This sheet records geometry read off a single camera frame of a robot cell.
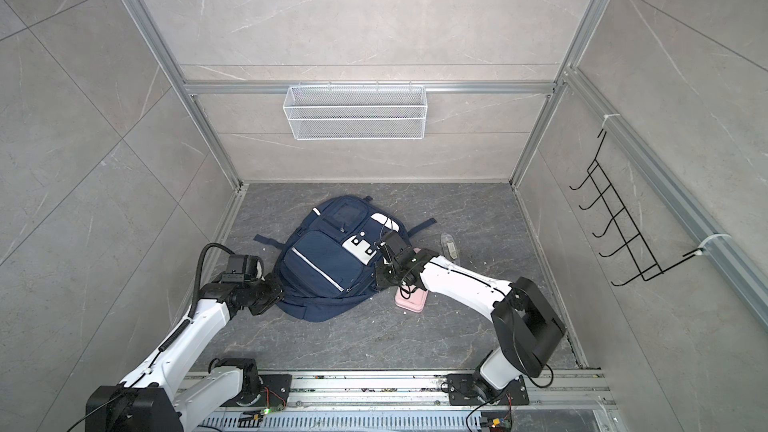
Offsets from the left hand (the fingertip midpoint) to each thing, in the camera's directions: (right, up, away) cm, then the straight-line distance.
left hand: (285, 283), depth 85 cm
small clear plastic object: (+50, +9, +16) cm, 54 cm away
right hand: (+27, +3, +1) cm, 27 cm away
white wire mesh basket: (+18, +55, +16) cm, 60 cm away
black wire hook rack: (+82, +13, -22) cm, 86 cm away
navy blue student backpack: (+12, +7, +9) cm, 16 cm away
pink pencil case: (+37, -5, +3) cm, 38 cm away
